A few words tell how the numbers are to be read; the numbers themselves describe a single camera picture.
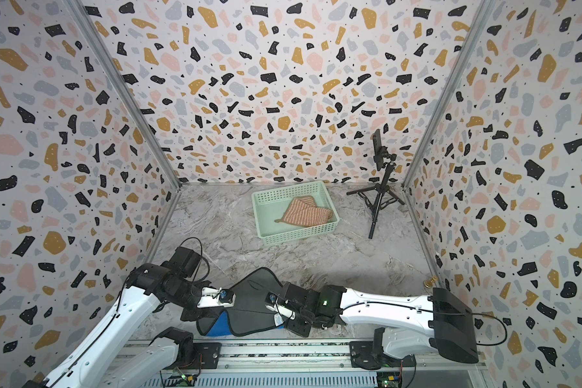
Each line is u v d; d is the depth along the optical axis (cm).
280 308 62
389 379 72
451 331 41
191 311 63
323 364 73
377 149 87
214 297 60
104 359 42
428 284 89
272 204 113
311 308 55
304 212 109
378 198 100
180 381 72
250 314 80
